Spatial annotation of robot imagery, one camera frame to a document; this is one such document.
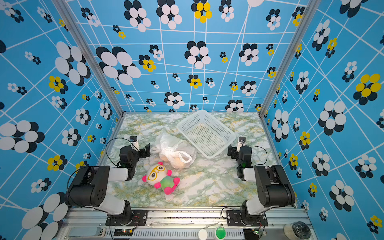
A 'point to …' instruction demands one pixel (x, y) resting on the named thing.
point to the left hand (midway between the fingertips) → (142, 143)
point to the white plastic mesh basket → (206, 133)
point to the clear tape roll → (297, 230)
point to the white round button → (202, 234)
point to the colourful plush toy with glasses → (158, 176)
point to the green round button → (220, 233)
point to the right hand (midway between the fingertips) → (240, 145)
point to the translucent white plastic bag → (177, 154)
